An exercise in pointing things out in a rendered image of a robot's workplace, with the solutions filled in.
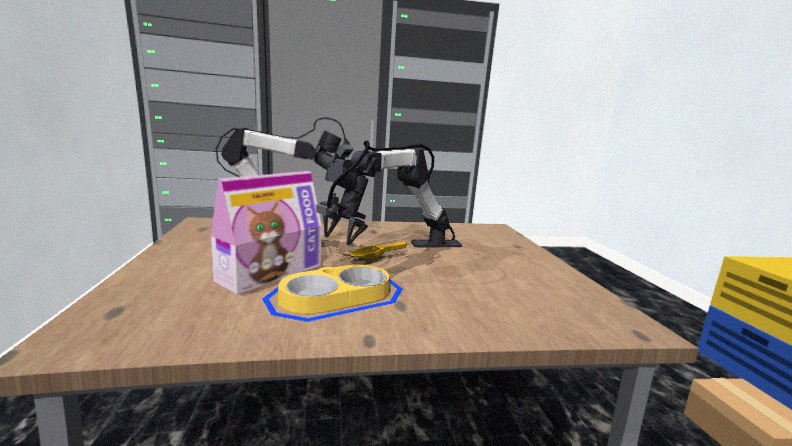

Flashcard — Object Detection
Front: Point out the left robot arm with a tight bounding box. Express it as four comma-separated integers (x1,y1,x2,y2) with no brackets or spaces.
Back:
316,149,462,247

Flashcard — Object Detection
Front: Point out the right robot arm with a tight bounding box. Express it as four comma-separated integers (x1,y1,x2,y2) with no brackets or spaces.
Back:
221,128,354,177

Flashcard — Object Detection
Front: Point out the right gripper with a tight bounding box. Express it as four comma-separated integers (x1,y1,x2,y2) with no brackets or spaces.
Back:
322,141,350,181

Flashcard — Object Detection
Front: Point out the blue tape line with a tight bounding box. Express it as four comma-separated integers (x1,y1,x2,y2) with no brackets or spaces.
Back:
262,279,403,322

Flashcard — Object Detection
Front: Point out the pink cat food pouch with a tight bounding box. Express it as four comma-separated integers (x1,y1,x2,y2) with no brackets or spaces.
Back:
211,171,322,294

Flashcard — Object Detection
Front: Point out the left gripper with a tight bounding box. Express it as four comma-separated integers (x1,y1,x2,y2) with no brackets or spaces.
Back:
320,189,368,245

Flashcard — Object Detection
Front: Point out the grey metal bowl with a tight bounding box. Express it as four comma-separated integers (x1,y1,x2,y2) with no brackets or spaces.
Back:
338,267,387,287
286,274,339,297

